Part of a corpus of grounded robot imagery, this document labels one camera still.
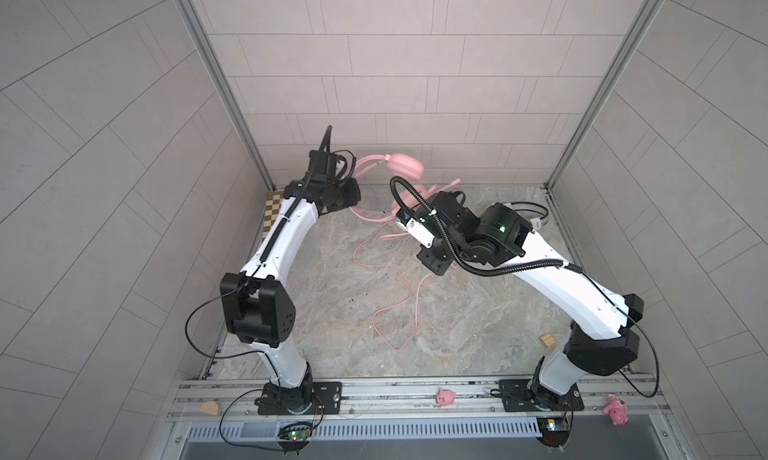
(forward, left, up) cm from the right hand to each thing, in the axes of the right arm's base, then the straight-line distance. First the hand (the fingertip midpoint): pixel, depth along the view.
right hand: (423, 249), depth 66 cm
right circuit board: (-32, -28, -30) cm, 52 cm away
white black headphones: (+21, -40, -20) cm, 50 cm away
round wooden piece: (-23, +51, -25) cm, 62 cm away
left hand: (+23, +13, -2) cm, 26 cm away
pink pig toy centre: (-24, -3, -27) cm, 36 cm away
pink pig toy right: (-30, -42, -27) cm, 58 cm away
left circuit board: (-29, +30, -24) cm, 48 cm away
